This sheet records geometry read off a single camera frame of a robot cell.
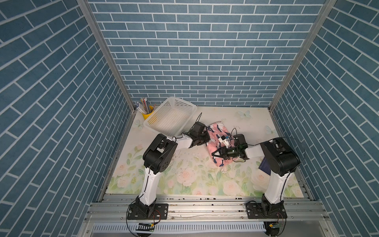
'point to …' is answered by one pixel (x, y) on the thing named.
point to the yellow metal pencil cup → (145, 116)
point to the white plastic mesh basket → (171, 117)
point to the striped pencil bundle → (147, 108)
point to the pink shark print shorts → (219, 136)
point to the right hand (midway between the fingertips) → (214, 156)
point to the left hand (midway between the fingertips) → (213, 138)
